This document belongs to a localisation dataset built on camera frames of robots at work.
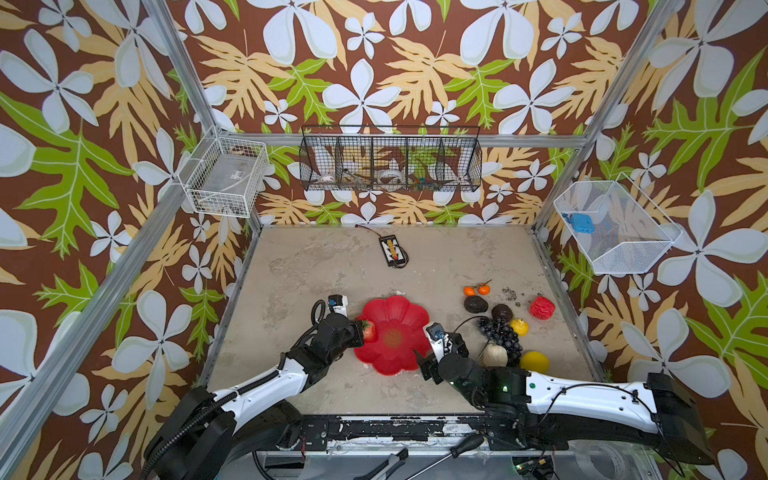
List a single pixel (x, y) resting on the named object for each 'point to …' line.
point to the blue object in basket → (582, 223)
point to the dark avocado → (475, 304)
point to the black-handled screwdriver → (456, 451)
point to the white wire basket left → (227, 176)
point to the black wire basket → (390, 158)
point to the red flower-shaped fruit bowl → (399, 337)
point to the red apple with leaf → (369, 330)
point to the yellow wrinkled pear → (519, 326)
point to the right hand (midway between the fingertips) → (424, 345)
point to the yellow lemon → (535, 361)
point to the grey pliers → (382, 470)
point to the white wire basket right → (618, 227)
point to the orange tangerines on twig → (481, 288)
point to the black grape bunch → (505, 336)
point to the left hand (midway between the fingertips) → (361, 318)
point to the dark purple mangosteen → (502, 311)
